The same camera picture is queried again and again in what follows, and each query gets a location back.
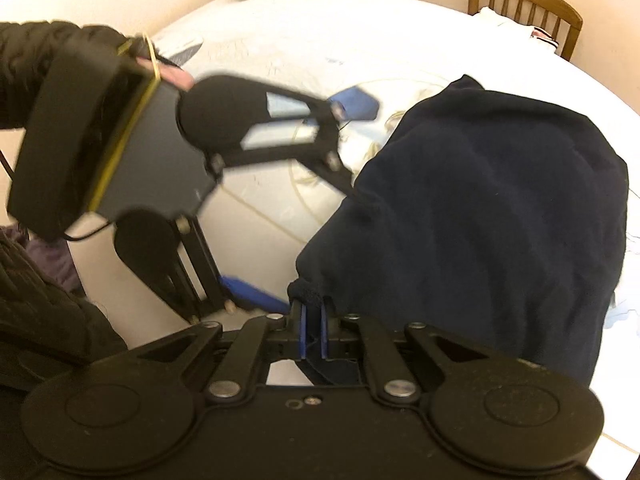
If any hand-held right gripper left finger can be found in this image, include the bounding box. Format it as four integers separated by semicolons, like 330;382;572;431
137;300;307;405

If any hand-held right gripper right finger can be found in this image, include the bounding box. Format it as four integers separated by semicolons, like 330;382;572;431
320;297;493;406

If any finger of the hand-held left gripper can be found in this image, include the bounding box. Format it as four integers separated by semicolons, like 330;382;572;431
150;215;292;323
220;84;382;201

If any navy polo shirt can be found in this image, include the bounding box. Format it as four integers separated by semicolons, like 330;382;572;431
287;74;630;386

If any person's left forearm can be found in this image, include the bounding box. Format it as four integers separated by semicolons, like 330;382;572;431
0;20;138;132

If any person's left hand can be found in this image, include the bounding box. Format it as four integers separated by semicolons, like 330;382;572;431
134;34;197;92

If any purple garment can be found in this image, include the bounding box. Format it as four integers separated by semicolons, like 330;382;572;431
15;227;83;293

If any pink garment with striped trim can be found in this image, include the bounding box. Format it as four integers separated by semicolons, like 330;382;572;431
472;5;561;53

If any person's black jacket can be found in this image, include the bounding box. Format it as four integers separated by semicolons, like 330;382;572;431
0;230;128;396

